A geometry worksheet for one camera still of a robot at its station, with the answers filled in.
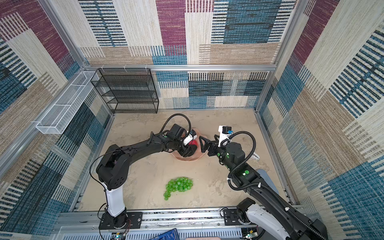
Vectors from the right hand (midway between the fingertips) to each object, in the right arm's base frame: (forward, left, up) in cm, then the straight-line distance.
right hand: (206, 139), depth 73 cm
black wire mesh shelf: (+49, +53, -7) cm, 73 cm away
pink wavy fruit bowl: (+5, +4, -24) cm, 25 cm away
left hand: (+7, +8, -18) cm, 21 cm away
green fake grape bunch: (-14, +13, -20) cm, 28 cm away
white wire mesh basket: (+10, +70, +9) cm, 72 cm away
